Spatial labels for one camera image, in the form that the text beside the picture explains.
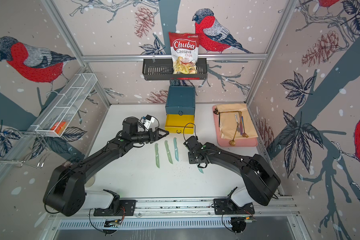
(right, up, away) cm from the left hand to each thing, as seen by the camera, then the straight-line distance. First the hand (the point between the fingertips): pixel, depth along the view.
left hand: (167, 133), depth 78 cm
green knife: (-1, -14, +15) cm, 21 cm away
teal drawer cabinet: (+7, +19, +15) cm, 25 cm away
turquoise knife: (+19, -23, +8) cm, 31 cm away
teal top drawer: (+7, +12, +14) cm, 20 cm away
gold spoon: (+41, -8, +18) cm, 46 cm away
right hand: (+15, -16, +10) cm, 24 cm away
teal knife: (+4, -13, +17) cm, 22 cm away
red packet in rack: (-47, +4, -12) cm, 49 cm away
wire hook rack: (-52, -10, -16) cm, 55 cm away
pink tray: (+36, -9, +20) cm, 42 cm away
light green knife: (-8, -18, +14) cm, 24 cm away
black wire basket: (-6, +40, +17) cm, 43 cm away
